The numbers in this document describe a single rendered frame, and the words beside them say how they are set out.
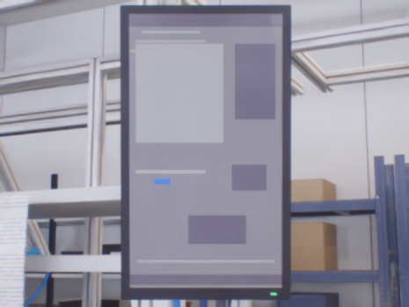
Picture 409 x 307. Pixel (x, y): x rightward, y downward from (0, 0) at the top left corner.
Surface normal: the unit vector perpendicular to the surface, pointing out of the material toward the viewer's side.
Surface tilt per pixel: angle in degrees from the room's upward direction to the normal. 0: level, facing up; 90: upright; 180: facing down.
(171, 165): 101
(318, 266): 90
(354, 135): 90
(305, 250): 90
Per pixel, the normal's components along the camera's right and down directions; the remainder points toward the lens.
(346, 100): -0.43, -0.15
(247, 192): 0.00, 0.02
